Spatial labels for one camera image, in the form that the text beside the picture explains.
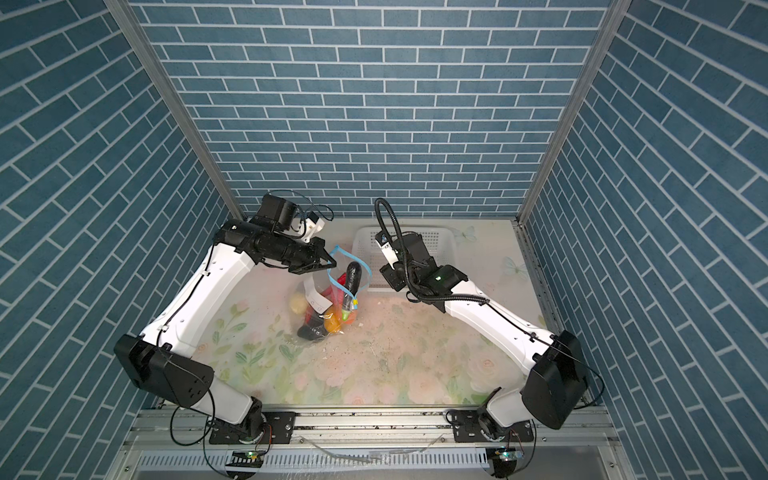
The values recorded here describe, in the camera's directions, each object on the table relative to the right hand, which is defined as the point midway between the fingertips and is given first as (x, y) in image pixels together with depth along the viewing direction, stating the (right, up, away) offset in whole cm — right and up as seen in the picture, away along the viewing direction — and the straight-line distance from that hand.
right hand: (390, 257), depth 80 cm
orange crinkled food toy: (-11, -17, 0) cm, 20 cm away
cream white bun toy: (-29, -15, +10) cm, 34 cm away
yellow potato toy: (-17, -19, +4) cm, 26 cm away
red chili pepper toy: (-13, -6, +1) cm, 15 cm away
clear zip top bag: (-17, -12, +1) cm, 21 cm away
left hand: (-13, -1, -7) cm, 15 cm away
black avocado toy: (-23, -21, +4) cm, 31 cm away
